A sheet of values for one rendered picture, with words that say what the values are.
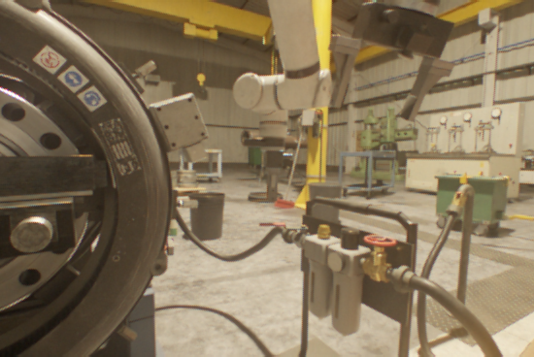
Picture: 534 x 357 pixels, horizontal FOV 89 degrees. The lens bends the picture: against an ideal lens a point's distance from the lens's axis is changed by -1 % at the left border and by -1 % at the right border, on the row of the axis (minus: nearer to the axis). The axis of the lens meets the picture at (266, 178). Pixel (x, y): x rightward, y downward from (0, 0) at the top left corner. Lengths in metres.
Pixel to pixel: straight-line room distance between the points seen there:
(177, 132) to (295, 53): 0.30
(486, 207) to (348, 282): 2.57
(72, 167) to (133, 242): 0.17
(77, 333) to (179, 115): 0.45
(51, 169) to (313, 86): 0.53
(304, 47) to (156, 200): 0.44
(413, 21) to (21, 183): 0.63
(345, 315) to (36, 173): 0.73
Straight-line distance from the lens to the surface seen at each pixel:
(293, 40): 0.64
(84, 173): 0.56
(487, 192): 3.23
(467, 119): 6.92
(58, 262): 0.74
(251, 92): 0.71
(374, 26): 0.47
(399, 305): 0.79
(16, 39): 0.61
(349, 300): 0.80
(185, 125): 0.64
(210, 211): 2.32
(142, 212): 0.59
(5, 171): 0.57
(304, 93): 0.68
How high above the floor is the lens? 0.69
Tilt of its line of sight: 4 degrees down
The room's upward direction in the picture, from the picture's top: 1 degrees clockwise
